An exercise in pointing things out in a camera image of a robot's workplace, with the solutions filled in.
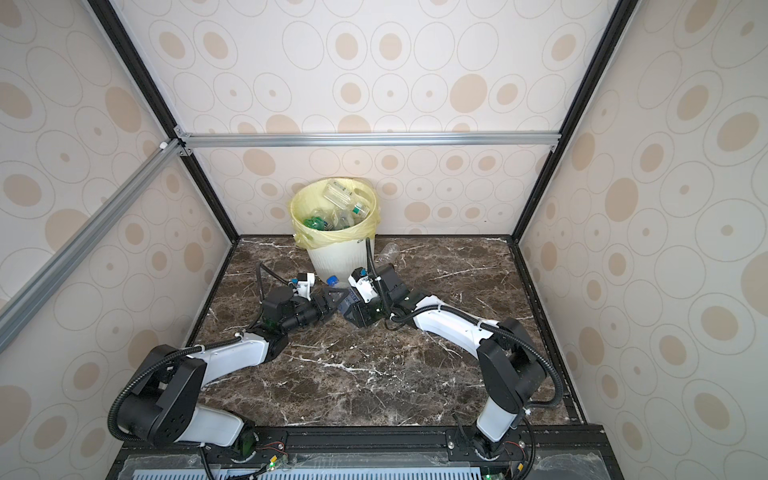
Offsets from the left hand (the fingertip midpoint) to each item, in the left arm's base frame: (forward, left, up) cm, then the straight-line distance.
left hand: (352, 295), depth 81 cm
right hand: (-2, 0, -5) cm, 6 cm away
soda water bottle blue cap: (+5, +6, -1) cm, 8 cm away
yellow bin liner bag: (+33, +16, +6) cm, 38 cm away
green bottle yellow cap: (+21, +11, +7) cm, 25 cm away
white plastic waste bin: (+14, +5, -2) cm, 15 cm away
